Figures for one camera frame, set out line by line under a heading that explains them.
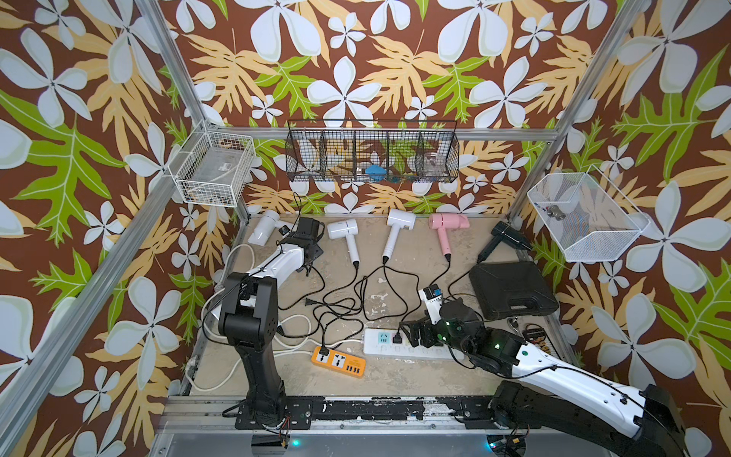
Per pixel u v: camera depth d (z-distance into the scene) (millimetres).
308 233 780
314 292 977
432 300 676
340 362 802
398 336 821
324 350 804
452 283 1003
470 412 738
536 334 879
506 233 1086
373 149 965
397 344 830
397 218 1115
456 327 575
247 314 506
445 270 1039
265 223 1113
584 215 832
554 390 492
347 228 1091
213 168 844
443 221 1113
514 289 937
